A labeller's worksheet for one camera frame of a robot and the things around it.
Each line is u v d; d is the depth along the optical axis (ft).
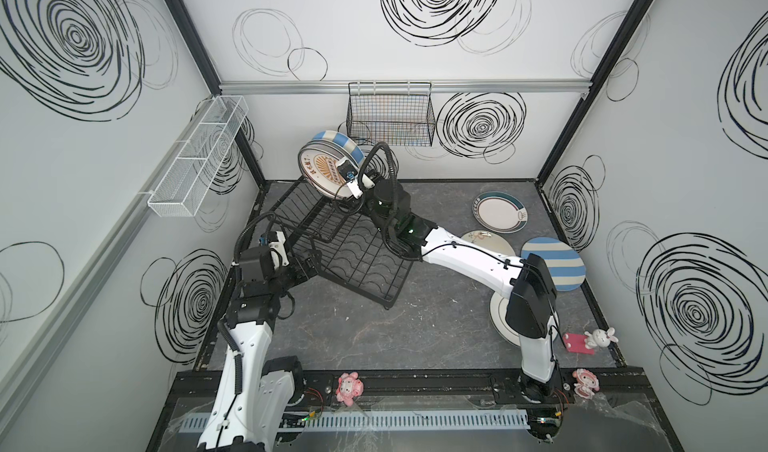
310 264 2.28
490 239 3.35
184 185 2.39
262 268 1.90
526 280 1.70
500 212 3.59
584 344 2.60
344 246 3.29
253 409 1.43
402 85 2.92
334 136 2.67
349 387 2.33
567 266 3.25
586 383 2.37
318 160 2.51
